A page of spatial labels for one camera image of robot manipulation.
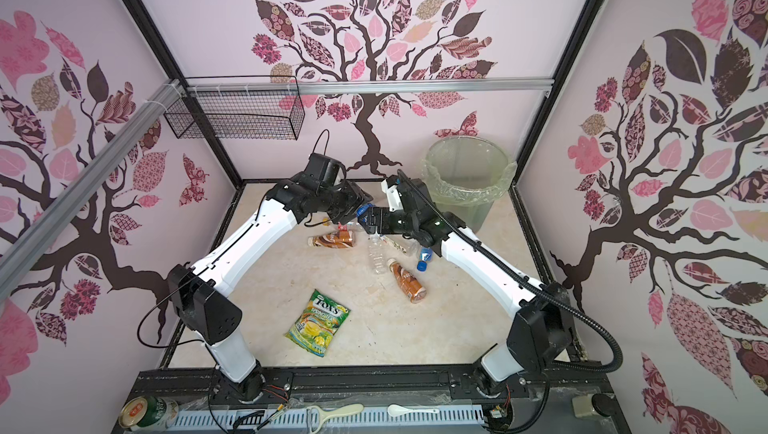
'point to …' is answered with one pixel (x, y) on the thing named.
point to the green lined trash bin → (465, 175)
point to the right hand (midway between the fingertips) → (371, 214)
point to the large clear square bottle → (402, 244)
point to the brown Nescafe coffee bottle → (335, 240)
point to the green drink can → (143, 411)
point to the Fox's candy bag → (319, 319)
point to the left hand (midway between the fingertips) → (369, 206)
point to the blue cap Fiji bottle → (426, 255)
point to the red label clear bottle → (342, 230)
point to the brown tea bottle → (415, 292)
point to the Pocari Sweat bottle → (364, 208)
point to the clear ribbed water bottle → (376, 254)
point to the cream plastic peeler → (341, 410)
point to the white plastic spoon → (395, 410)
